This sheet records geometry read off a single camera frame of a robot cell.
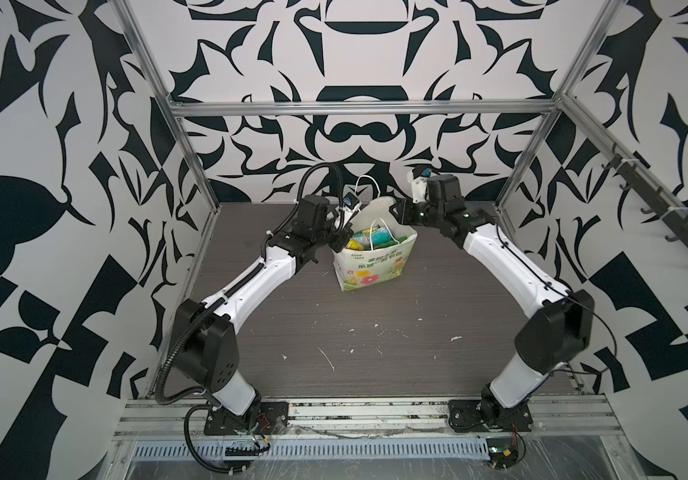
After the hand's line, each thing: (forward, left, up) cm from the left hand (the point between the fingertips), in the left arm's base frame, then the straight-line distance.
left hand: (351, 216), depth 81 cm
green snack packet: (+4, -10, -15) cm, 18 cm away
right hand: (+2, -11, +2) cm, 12 cm away
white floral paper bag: (-10, -7, -1) cm, 13 cm away
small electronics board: (-51, -34, -27) cm, 67 cm away
